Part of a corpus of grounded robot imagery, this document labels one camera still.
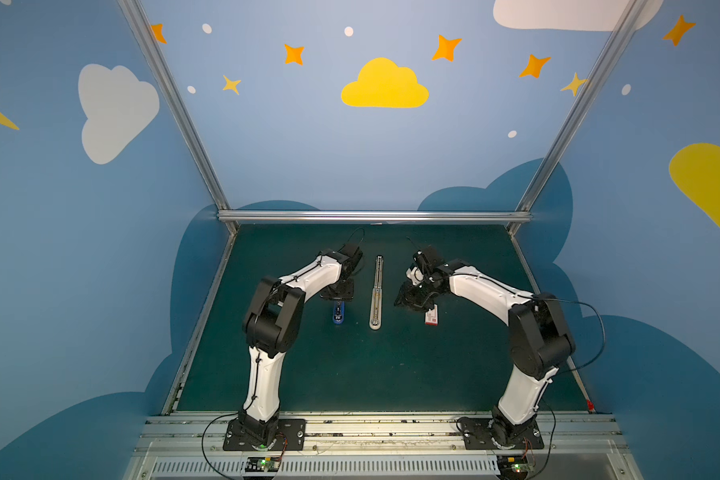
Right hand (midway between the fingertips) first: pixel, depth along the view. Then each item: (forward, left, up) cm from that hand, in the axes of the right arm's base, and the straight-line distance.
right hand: (402, 302), depth 91 cm
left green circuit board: (-43, +34, -7) cm, 55 cm away
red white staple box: (-1, -10, -7) cm, 12 cm away
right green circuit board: (-39, -27, -9) cm, 48 cm away
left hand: (+4, +19, -5) cm, 20 cm away
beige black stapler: (-3, +8, -6) cm, 11 cm away
